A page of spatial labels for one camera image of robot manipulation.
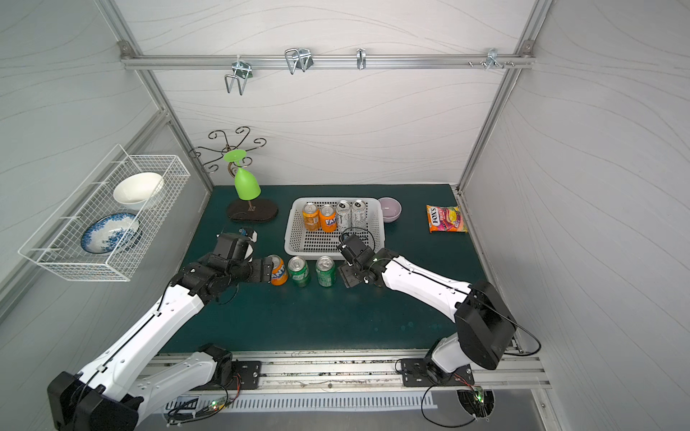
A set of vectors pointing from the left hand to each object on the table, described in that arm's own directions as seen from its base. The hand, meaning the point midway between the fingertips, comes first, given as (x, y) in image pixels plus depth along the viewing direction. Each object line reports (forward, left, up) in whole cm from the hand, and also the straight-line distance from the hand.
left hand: (259, 264), depth 79 cm
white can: (+23, -24, -3) cm, 33 cm away
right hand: (+4, -29, -6) cm, 29 cm away
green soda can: (+1, -11, -6) cm, 12 cm away
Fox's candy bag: (+30, -65, -14) cm, 73 cm away
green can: (+2, -20, -6) cm, 21 cm away
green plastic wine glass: (+28, +10, +5) cm, 30 cm away
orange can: (+24, -12, -6) cm, 27 cm away
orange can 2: (+23, -18, -7) cm, 30 cm away
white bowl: (+12, +33, +18) cm, 39 cm away
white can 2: (+23, -30, -3) cm, 38 cm away
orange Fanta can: (+1, -4, -9) cm, 10 cm away
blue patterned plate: (-2, +31, +17) cm, 36 cm away
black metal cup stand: (+33, +13, -14) cm, 38 cm away
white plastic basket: (+17, -15, -16) cm, 27 cm away
